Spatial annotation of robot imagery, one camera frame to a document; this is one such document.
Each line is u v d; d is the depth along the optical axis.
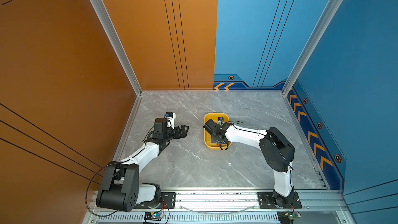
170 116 0.79
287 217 0.70
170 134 0.76
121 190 0.42
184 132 0.81
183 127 0.81
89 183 0.44
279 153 0.52
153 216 0.71
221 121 0.85
